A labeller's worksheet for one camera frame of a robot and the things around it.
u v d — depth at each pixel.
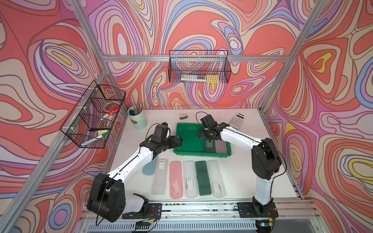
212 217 0.73
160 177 0.85
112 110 0.77
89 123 0.73
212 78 0.91
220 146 0.93
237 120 1.11
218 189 0.80
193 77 0.82
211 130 0.71
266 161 0.50
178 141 0.76
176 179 0.82
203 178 0.84
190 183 0.81
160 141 0.64
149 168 0.88
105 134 0.72
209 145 0.98
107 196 0.41
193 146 0.98
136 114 0.98
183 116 1.12
